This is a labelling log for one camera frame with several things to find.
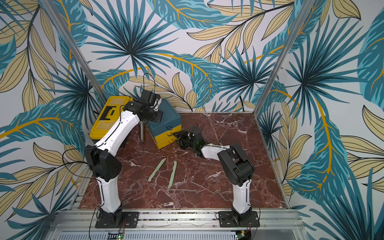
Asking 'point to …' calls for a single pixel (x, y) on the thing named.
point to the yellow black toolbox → (109, 116)
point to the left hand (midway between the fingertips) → (158, 119)
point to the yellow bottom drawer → (166, 142)
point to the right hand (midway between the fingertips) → (172, 135)
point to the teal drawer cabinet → (170, 119)
